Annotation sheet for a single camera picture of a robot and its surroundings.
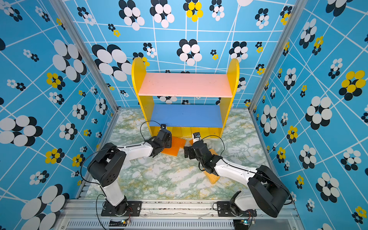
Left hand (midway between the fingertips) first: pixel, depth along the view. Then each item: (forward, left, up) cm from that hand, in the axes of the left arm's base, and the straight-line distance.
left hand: (168, 138), depth 97 cm
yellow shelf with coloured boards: (+9, -10, +9) cm, 16 cm away
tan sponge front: (-26, -28, -3) cm, 38 cm away
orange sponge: (-2, -6, -3) cm, 7 cm away
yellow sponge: (+5, -5, +1) cm, 7 cm away
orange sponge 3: (0, -16, -5) cm, 16 cm away
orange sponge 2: (-9, -4, -1) cm, 10 cm away
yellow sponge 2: (+6, -12, -2) cm, 14 cm away
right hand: (-9, -16, +6) cm, 19 cm away
